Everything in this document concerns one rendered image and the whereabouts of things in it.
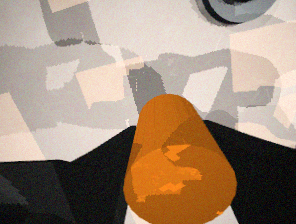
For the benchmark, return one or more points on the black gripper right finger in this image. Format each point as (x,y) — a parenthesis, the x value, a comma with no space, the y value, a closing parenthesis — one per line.
(265,174)

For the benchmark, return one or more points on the orange knob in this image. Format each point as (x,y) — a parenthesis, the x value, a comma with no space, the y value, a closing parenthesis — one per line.
(176,172)

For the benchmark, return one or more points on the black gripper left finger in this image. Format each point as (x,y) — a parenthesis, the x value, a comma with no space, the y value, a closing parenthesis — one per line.
(86,190)

